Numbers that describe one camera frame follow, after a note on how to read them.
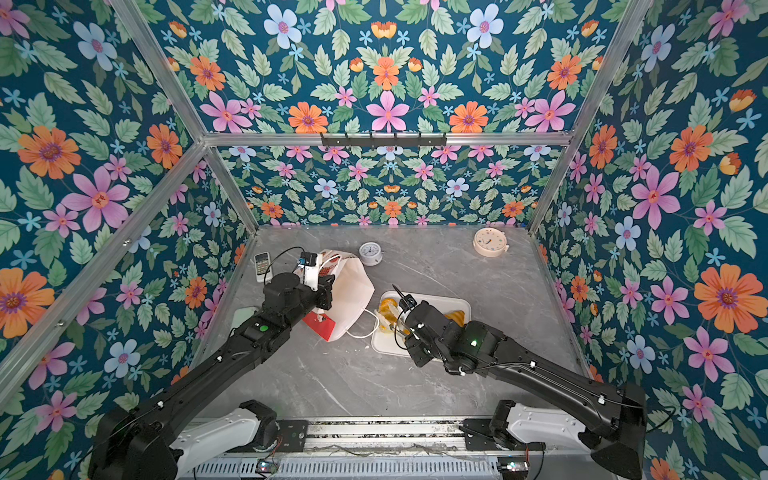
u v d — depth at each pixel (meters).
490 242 1.11
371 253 1.08
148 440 0.38
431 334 0.52
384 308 0.91
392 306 0.86
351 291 0.91
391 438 0.75
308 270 0.67
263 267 1.07
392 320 0.83
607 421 0.39
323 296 0.70
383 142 0.92
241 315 0.94
